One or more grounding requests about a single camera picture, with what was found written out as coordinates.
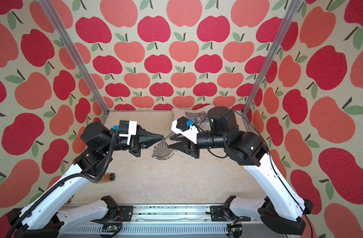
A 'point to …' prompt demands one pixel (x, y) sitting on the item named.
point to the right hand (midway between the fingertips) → (176, 138)
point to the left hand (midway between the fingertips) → (163, 139)
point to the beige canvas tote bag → (198, 115)
